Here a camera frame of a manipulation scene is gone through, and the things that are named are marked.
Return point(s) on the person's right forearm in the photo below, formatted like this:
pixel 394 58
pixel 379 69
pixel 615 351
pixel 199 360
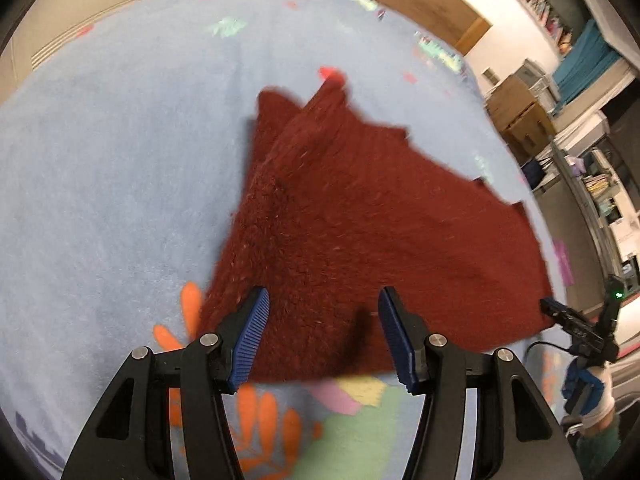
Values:
pixel 597 452

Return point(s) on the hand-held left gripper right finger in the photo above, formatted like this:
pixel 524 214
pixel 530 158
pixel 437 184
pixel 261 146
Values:
pixel 395 340

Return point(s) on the teal curtain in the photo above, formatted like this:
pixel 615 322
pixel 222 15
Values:
pixel 585 60

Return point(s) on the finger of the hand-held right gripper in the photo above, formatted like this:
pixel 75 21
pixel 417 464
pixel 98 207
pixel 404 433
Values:
pixel 565 316

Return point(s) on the dark red knitted sweater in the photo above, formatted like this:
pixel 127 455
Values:
pixel 340 220

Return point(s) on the low cardboard box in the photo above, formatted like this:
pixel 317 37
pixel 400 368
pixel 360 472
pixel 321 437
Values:
pixel 532 137

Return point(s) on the white printer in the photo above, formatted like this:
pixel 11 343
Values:
pixel 537 77

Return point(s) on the navy bag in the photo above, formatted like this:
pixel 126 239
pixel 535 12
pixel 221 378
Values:
pixel 535 172

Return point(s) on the large cardboard box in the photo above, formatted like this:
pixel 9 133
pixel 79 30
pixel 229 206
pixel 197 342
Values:
pixel 517 102

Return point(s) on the grey desk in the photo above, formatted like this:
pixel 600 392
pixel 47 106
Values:
pixel 600 200

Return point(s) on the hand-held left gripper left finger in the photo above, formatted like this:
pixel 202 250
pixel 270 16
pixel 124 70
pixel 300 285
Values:
pixel 250 340

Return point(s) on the blue printed blanket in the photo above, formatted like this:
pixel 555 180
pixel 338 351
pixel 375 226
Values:
pixel 125 185

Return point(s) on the wall socket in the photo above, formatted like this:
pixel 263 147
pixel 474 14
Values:
pixel 491 75

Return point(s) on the person's right hand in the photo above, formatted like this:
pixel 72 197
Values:
pixel 592 392

